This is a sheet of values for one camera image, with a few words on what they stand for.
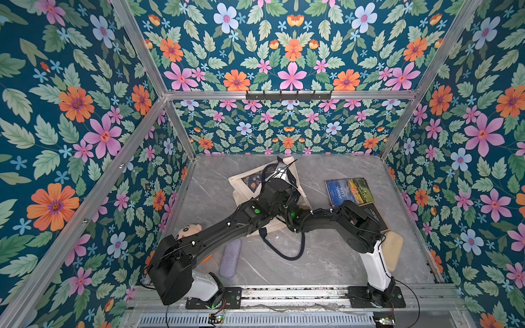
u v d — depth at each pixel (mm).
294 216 753
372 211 930
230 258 802
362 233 532
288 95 927
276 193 557
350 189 1012
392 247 821
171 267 406
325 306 723
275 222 835
